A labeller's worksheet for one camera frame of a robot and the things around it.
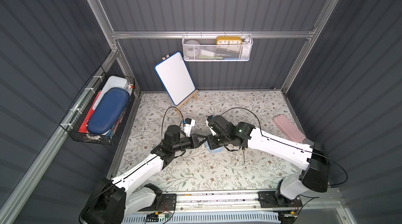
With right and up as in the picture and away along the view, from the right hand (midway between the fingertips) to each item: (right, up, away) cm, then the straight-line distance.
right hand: (209, 140), depth 76 cm
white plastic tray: (-49, +29, +2) cm, 57 cm away
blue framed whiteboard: (-20, +34, +16) cm, 43 cm away
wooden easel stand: (-10, +25, +33) cm, 43 cm away
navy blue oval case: (-45, +15, -8) cm, 48 cm away
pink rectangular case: (+49, +5, +25) cm, 56 cm away
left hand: (-1, 0, -1) cm, 1 cm away
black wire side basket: (-54, +11, -14) cm, 57 cm away
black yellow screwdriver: (+20, -10, +15) cm, 27 cm away
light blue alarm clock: (+3, -2, -9) cm, 9 cm away
